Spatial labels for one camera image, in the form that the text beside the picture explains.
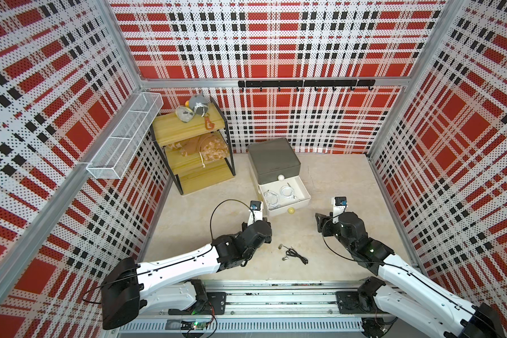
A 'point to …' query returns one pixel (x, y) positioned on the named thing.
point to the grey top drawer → (273, 159)
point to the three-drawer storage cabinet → (274, 167)
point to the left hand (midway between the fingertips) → (269, 219)
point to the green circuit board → (201, 325)
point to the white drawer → (279, 196)
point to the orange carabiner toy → (208, 124)
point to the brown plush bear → (210, 146)
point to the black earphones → (291, 252)
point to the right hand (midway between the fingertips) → (326, 213)
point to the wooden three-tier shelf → (191, 171)
